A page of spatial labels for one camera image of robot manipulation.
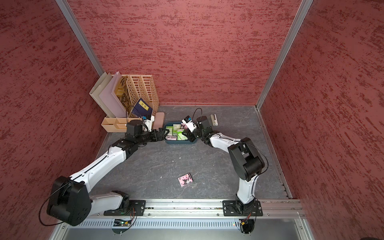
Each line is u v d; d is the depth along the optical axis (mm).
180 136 921
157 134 738
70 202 398
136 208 736
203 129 741
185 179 811
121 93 999
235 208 667
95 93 867
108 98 924
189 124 811
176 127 1002
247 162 495
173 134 979
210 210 751
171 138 944
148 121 746
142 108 1065
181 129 963
